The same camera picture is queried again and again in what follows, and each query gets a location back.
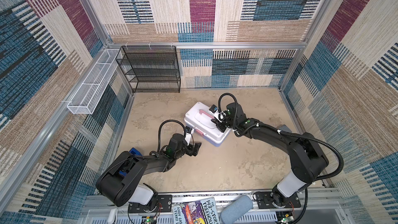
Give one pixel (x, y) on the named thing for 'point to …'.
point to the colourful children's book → (203, 211)
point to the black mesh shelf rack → (152, 68)
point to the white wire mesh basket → (86, 98)
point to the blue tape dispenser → (135, 152)
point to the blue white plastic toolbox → (199, 116)
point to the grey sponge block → (285, 128)
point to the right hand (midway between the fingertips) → (214, 121)
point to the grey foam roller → (237, 209)
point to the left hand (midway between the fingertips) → (195, 139)
